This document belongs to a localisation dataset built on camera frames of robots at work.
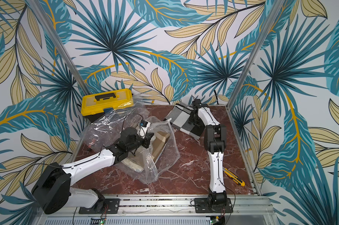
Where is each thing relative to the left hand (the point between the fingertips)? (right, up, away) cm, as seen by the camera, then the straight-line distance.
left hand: (152, 135), depth 82 cm
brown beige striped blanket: (-2, -10, -9) cm, 14 cm away
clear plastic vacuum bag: (-33, +1, +10) cm, 35 cm away
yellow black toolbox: (-43, +19, +14) cm, 49 cm away
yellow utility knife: (+48, -25, 0) cm, 55 cm away
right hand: (+29, +6, +24) cm, 39 cm away
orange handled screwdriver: (-43, -9, +10) cm, 45 cm away
